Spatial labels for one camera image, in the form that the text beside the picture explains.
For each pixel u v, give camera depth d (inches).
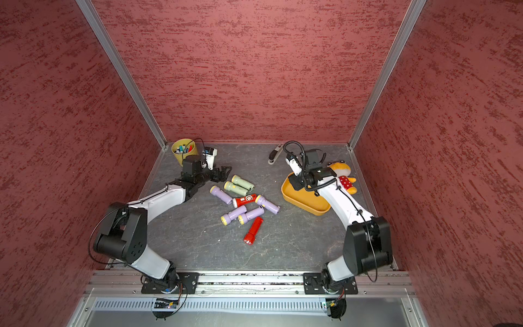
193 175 28.0
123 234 18.0
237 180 39.5
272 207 36.3
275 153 44.2
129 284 29.8
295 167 30.8
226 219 34.4
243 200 36.6
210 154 31.4
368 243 16.9
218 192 38.3
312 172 24.6
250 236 32.8
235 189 38.4
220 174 32.4
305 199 38.1
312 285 29.0
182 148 40.7
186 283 29.1
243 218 34.4
